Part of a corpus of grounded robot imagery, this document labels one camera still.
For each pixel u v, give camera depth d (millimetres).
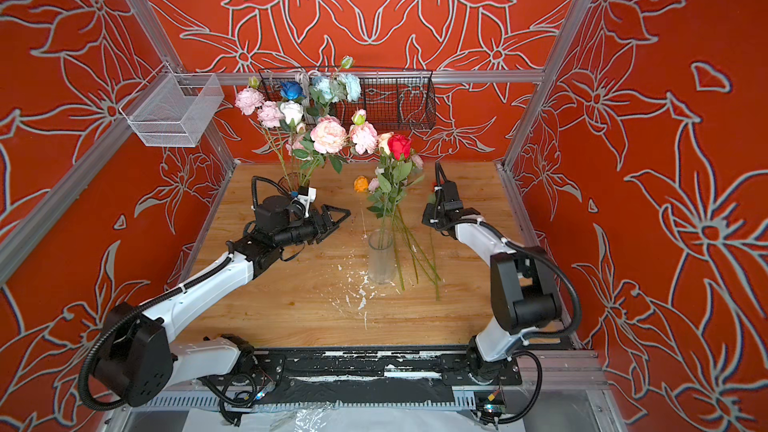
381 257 921
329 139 610
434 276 896
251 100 758
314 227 690
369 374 731
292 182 895
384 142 664
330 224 682
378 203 1058
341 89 729
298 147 741
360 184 1091
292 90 730
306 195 741
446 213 708
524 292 455
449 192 721
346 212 737
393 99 982
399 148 634
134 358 407
